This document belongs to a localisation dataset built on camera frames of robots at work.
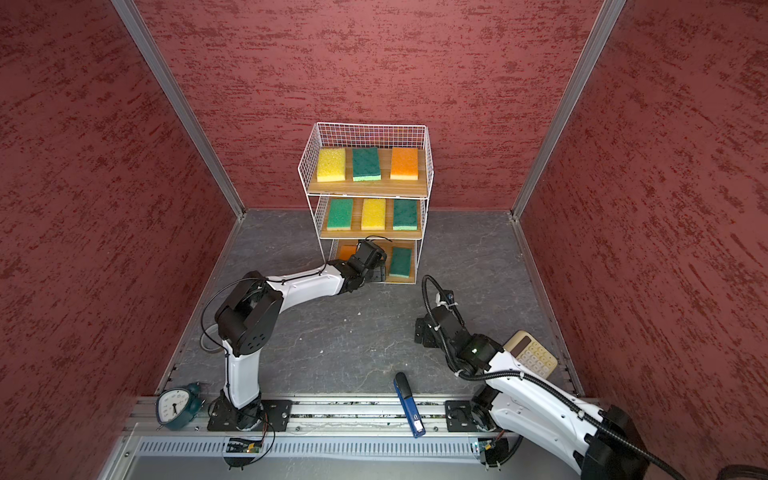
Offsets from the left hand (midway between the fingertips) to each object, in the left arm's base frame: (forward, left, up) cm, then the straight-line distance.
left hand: (373, 272), depth 96 cm
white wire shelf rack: (+38, +5, +27) cm, 47 cm away
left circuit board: (-47, +30, -8) cm, 56 cm away
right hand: (-20, -17, +1) cm, 27 cm away
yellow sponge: (+6, 0, +21) cm, 22 cm away
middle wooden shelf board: (+1, +4, +19) cm, 19 cm away
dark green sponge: (+6, -10, +21) cm, 24 cm away
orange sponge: (+10, +10, -3) cm, 15 cm away
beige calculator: (-25, -47, -4) cm, 53 cm away
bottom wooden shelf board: (+16, -13, -5) cm, 21 cm away
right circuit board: (-47, -32, -8) cm, 57 cm away
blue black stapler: (-34, -10, -1) cm, 36 cm away
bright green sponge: (+7, +10, +20) cm, 23 cm away
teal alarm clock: (-40, +47, -2) cm, 61 cm away
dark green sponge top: (+6, -9, -3) cm, 11 cm away
